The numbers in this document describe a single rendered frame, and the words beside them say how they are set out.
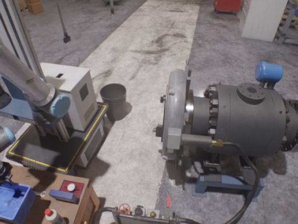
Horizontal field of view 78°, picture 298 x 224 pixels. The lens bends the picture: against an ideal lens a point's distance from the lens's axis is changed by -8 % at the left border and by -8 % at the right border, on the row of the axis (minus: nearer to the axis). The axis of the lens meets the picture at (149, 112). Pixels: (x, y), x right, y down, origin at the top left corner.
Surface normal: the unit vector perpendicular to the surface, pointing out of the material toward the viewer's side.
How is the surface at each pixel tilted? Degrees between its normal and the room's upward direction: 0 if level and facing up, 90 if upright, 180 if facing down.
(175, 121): 53
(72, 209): 0
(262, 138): 68
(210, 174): 0
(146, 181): 0
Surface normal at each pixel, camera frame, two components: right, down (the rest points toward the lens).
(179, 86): -0.05, -0.53
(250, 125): -0.11, 0.08
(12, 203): 0.00, -0.73
